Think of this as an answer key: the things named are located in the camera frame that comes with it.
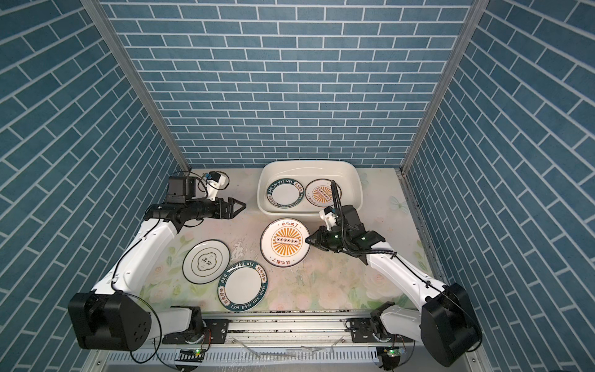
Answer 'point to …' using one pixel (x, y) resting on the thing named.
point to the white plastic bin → (347, 174)
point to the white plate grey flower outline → (206, 262)
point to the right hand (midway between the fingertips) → (308, 242)
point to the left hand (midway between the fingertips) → (241, 205)
